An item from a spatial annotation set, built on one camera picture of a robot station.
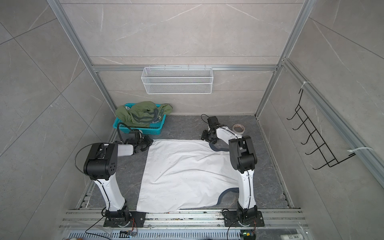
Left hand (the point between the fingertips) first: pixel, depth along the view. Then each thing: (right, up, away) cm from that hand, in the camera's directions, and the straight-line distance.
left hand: (153, 136), depth 103 cm
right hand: (+36, -1, +1) cm, 36 cm away
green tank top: (-10, +16, +8) cm, 21 cm away
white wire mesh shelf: (+17, +39, -3) cm, 43 cm away
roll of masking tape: (+63, +5, +9) cm, 64 cm away
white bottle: (+76, -44, -36) cm, 95 cm away
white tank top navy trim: (+20, -22, -16) cm, 34 cm away
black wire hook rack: (+84, -7, -45) cm, 96 cm away
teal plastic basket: (+2, +5, -5) cm, 8 cm away
